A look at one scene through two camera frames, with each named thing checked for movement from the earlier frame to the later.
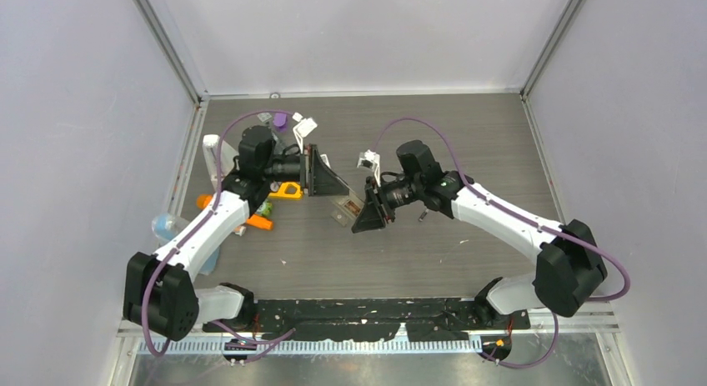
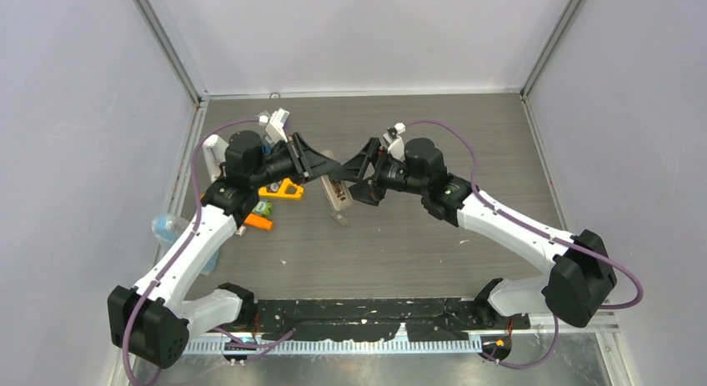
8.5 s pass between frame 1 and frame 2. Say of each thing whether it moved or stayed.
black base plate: stayed
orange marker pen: stayed
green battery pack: stayed
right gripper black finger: moved
